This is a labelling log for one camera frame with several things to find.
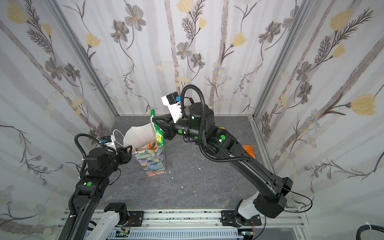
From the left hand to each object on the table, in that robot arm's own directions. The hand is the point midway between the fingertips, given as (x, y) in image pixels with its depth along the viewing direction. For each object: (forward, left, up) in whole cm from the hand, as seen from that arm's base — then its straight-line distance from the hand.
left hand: (125, 143), depth 73 cm
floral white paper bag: (+11, 0, -12) cm, 16 cm away
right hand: (-7, -19, +26) cm, 33 cm away
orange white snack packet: (+5, -11, -10) cm, 16 cm away
